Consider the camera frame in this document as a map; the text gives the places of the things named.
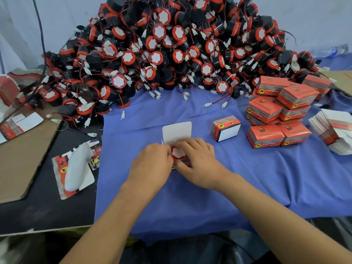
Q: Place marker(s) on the person's left hand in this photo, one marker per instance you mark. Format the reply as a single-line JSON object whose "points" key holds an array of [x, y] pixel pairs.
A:
{"points": [[148, 170]]}

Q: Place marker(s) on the person's right hand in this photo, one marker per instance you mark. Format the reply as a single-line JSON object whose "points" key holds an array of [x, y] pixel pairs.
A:
{"points": [[203, 165]]}

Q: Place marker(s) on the buzzer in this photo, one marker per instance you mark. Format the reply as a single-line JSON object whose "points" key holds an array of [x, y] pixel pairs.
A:
{"points": [[179, 153]]}

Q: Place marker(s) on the pile of black red buzzers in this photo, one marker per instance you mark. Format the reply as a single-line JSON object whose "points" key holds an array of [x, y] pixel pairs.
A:
{"points": [[165, 46]]}

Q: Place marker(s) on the stack of box blanks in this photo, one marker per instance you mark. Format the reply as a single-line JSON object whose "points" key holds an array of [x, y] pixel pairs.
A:
{"points": [[333, 132]]}

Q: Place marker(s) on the person's left forearm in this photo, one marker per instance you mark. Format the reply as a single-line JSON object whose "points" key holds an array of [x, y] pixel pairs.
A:
{"points": [[102, 233]]}

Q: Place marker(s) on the person's right forearm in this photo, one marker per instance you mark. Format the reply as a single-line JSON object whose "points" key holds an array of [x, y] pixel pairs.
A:
{"points": [[291, 220]]}

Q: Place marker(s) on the blue table cloth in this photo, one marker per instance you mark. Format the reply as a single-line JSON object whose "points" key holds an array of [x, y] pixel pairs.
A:
{"points": [[286, 178]]}

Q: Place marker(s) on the brown cardboard piece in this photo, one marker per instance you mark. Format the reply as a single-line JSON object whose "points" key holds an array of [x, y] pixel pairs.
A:
{"points": [[22, 156]]}

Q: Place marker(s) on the brown cardboard sheet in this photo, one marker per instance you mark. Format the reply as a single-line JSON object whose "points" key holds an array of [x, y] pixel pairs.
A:
{"points": [[342, 82]]}

